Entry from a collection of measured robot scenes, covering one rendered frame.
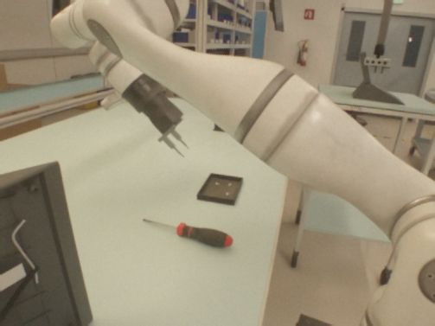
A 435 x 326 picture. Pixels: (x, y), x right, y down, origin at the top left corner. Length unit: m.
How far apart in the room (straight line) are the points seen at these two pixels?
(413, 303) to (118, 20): 0.40
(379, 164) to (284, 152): 0.10
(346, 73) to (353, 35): 0.78
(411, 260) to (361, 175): 0.09
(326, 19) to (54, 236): 6.49
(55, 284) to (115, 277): 0.12
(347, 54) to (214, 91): 6.46
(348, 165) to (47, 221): 0.29
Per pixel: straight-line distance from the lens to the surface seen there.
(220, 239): 0.47
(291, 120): 0.27
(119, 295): 0.43
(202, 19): 2.80
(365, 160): 0.31
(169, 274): 0.44
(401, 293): 0.33
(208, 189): 0.64
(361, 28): 6.75
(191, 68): 0.29
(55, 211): 0.30
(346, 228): 1.91
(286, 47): 6.61
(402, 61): 6.93
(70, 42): 0.65
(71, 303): 0.37
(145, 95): 0.60
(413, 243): 0.31
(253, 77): 0.28
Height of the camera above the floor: 1.31
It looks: 23 degrees down
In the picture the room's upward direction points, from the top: 3 degrees clockwise
